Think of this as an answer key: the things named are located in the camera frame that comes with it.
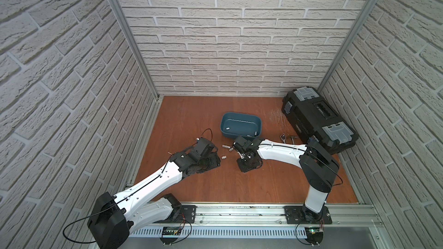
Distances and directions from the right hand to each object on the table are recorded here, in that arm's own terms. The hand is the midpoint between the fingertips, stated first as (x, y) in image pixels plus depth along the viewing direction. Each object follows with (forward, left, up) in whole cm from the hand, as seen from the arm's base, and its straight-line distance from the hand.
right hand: (245, 168), depth 87 cm
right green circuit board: (-30, -26, -2) cm, 39 cm away
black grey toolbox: (+20, -37, +16) cm, 45 cm away
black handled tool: (+16, -29, +1) cm, 33 cm away
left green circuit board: (-24, +36, -2) cm, 43 cm away
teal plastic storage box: (+27, +2, +1) cm, 27 cm away
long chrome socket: (+13, +11, +1) cm, 17 cm away
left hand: (+1, +13, +11) cm, 17 cm away
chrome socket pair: (+6, +11, +1) cm, 13 cm away
